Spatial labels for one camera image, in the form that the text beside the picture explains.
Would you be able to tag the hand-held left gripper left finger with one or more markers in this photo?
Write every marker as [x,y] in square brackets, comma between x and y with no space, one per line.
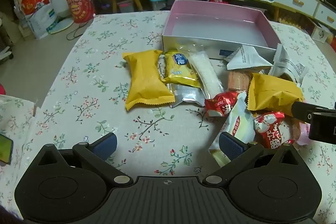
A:
[106,146]

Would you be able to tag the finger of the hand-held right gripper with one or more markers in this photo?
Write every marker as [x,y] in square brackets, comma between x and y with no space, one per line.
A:
[302,110]

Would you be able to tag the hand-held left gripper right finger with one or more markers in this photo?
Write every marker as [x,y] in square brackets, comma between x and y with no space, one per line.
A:
[231,145]

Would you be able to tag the pink snack packet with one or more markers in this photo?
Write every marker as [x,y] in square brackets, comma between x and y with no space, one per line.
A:
[302,132]

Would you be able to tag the cream white long snack packet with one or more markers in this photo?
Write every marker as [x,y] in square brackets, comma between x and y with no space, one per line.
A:
[240,121]

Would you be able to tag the plain yellow snack packet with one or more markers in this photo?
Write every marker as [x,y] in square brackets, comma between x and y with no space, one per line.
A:
[147,79]
[273,94]

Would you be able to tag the pink wafer packet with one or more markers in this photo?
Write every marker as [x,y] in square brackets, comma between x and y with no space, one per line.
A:
[239,81]

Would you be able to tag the pink cardboard box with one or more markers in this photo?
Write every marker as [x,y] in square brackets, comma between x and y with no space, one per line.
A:
[215,27]

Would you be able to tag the red cartoon-print snack packet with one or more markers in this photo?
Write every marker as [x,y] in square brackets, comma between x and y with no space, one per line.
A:
[270,129]

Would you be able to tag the red and white snack packet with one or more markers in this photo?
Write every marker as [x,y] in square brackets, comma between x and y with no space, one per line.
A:
[223,104]

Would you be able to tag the white grey-print snack packet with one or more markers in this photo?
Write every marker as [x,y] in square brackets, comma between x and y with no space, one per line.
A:
[287,64]
[246,57]

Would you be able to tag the floral tablecloth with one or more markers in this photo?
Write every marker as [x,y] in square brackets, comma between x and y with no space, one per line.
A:
[92,98]

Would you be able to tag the silver foil packet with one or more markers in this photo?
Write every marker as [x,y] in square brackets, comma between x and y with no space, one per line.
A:
[186,95]

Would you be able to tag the clear rice cracker packet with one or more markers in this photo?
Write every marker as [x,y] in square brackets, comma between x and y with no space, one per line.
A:
[207,74]

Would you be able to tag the yellow packet with blue label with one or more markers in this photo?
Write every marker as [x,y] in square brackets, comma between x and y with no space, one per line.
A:
[179,69]

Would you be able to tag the floral cloth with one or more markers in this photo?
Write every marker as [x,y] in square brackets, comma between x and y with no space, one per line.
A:
[18,119]

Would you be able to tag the round white disc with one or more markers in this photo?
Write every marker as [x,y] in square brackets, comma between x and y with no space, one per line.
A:
[61,26]

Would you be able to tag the white plastic shopping bag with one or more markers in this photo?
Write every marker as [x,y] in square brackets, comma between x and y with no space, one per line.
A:
[43,22]

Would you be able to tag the clear storage box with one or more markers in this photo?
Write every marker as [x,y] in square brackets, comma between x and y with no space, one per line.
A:
[126,5]

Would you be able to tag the red printed bag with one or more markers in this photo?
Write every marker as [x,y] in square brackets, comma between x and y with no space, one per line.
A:
[78,6]

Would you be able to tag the blue-lid storage box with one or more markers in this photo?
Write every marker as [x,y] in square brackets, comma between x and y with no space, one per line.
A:
[160,3]

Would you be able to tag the red gift bag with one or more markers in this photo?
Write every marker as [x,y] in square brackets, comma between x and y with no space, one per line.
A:
[32,1]

